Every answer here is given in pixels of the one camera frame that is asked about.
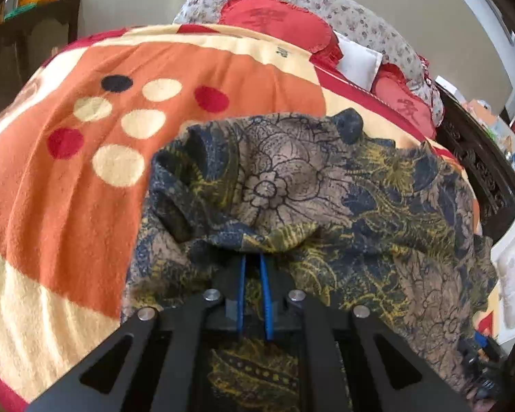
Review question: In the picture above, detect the dark floral patterned garment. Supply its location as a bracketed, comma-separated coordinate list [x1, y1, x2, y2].
[122, 109, 496, 411]

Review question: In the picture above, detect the white floral quilt bundle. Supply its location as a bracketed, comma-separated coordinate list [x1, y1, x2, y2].
[490, 220, 515, 348]

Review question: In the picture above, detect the orange cream red blanket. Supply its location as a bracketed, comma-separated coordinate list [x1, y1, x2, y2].
[0, 23, 484, 412]

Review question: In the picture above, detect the right red heart cushion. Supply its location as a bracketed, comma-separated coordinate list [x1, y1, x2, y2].
[372, 63, 436, 139]

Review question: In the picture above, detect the red heart cushion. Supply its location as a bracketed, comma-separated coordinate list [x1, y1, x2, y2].
[218, 0, 343, 68]
[372, 63, 436, 139]

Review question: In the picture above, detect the white small pillow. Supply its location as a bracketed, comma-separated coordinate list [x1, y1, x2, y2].
[335, 32, 383, 91]

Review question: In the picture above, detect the floral grey bed headboard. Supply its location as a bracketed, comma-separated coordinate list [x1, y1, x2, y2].
[174, 0, 445, 126]

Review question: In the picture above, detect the left red heart cushion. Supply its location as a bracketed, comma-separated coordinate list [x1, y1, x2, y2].
[218, 0, 343, 68]

